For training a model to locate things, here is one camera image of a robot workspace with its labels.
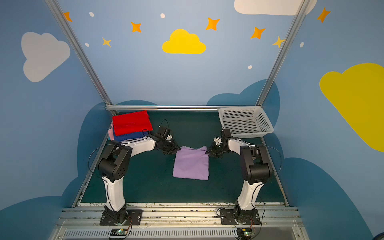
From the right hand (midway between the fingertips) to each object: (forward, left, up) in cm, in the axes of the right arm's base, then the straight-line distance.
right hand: (208, 151), depth 97 cm
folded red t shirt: (+18, +56, +4) cm, 59 cm away
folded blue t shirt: (+8, +53, +2) cm, 53 cm away
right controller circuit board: (-43, -17, -3) cm, 46 cm away
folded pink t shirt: (+11, +69, +3) cm, 70 cm away
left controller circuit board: (-46, +43, -1) cm, 63 cm away
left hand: (0, +17, +2) cm, 17 cm away
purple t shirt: (-9, +11, +1) cm, 14 cm away
